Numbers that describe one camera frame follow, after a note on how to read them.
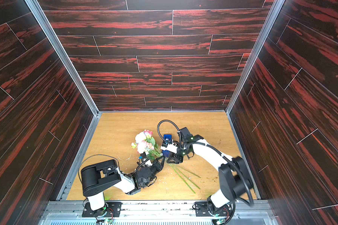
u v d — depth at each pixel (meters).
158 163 0.78
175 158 0.73
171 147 0.74
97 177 0.50
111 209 0.73
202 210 0.73
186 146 0.63
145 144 0.76
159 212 0.74
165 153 0.74
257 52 0.82
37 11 0.67
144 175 0.65
